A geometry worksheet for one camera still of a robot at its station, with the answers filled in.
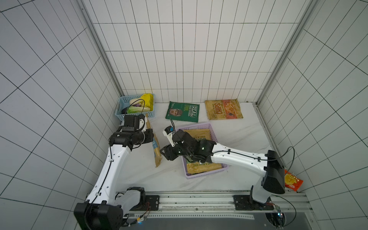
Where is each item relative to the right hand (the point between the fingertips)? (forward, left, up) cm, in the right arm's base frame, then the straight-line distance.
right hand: (158, 154), depth 69 cm
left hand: (+9, +6, -1) cm, 11 cm away
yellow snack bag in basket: (+50, +19, -10) cm, 54 cm away
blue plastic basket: (+52, +43, -17) cm, 69 cm away
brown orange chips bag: (+50, -41, -20) cm, 68 cm away
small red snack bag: (-4, -71, -18) cm, 73 cm away
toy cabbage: (+38, +28, -10) cm, 48 cm away
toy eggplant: (+41, +39, -17) cm, 59 cm away
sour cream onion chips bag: (+1, -19, -17) cm, 26 cm away
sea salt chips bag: (+4, +2, -1) cm, 5 cm away
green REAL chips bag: (+46, -7, -20) cm, 51 cm away
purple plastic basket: (+30, -25, -16) cm, 42 cm away
